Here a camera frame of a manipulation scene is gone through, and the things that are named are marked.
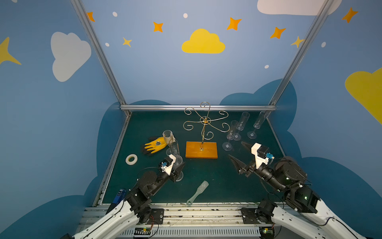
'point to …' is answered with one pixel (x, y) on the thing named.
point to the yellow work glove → (156, 146)
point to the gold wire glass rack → (207, 120)
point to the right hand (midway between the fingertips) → (240, 146)
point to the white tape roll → (129, 157)
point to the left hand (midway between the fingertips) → (180, 157)
